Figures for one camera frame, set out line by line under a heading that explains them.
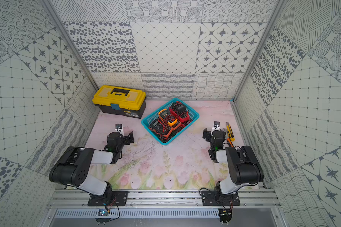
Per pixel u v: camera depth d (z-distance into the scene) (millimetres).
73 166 460
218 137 716
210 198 736
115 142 731
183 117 978
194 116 1012
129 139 860
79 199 759
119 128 818
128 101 964
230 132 1000
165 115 956
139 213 648
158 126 904
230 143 946
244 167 452
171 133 935
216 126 803
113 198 725
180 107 983
